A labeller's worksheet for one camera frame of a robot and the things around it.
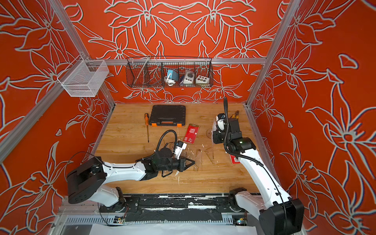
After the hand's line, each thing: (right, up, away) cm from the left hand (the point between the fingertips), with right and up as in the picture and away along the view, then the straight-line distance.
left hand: (195, 163), depth 74 cm
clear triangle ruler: (+11, 0, +17) cm, 20 cm away
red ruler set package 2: (-1, +12, +28) cm, 30 cm away
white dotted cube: (+5, +49, +21) cm, 53 cm away
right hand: (+10, +16, +5) cm, 20 cm away
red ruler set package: (+24, -3, +14) cm, 28 cm away
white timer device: (-3, +49, +17) cm, 52 cm away
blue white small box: (-12, +50, +16) cm, 54 cm away
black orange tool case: (-19, +25, +34) cm, 46 cm away
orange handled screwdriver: (-35, +21, +33) cm, 52 cm away
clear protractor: (+11, +12, +28) cm, 32 cm away
